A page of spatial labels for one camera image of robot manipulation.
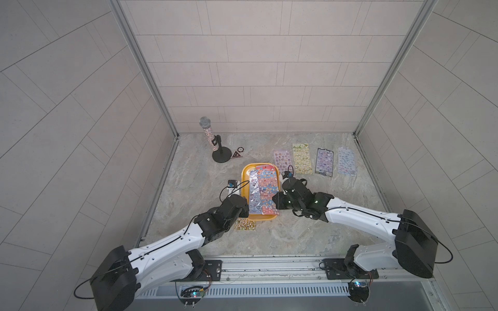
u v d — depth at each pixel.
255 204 0.82
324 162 1.05
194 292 0.65
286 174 0.73
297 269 0.72
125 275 0.39
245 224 0.82
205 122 0.81
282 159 1.05
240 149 1.09
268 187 0.80
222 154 1.06
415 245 0.41
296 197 0.61
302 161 1.05
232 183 0.69
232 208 0.57
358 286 0.68
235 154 1.07
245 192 0.82
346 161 1.05
